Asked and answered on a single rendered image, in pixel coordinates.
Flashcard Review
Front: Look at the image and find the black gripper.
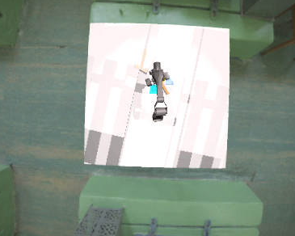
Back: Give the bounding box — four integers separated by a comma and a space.
145, 71, 170, 86

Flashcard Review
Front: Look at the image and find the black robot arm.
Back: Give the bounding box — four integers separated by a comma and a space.
149, 61, 167, 121

